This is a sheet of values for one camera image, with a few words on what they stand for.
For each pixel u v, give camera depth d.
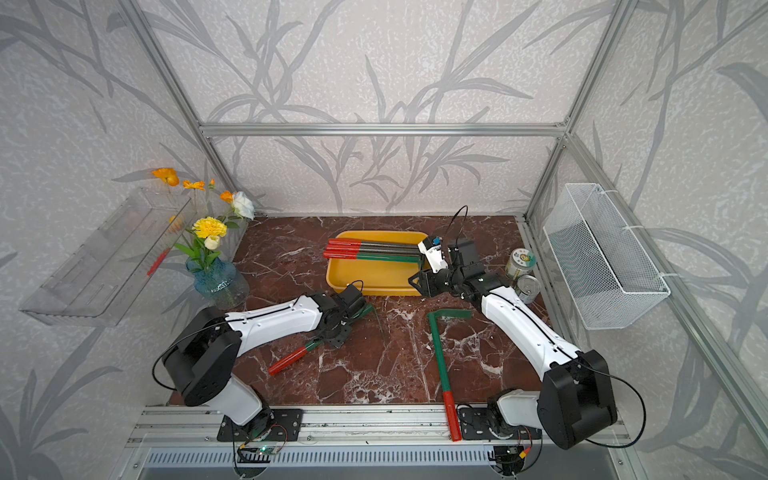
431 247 0.72
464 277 0.62
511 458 0.74
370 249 1.01
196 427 0.75
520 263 0.96
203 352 0.48
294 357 0.83
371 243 1.04
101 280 0.67
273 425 0.72
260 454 0.72
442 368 0.82
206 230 0.75
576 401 0.40
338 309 0.65
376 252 1.02
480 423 0.73
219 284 0.87
